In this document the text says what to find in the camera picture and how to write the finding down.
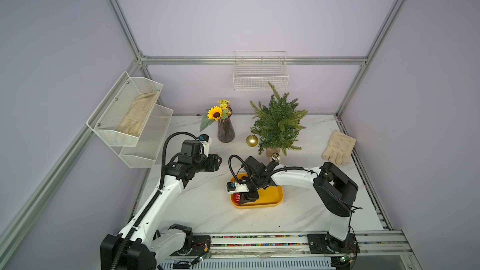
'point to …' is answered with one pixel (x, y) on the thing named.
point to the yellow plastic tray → (270, 197)
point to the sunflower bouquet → (222, 111)
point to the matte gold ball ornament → (252, 140)
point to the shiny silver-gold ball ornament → (275, 157)
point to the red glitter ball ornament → (236, 197)
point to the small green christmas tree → (277, 125)
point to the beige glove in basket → (135, 119)
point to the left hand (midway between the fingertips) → (216, 162)
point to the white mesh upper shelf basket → (120, 119)
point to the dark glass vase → (225, 129)
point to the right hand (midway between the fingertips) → (241, 194)
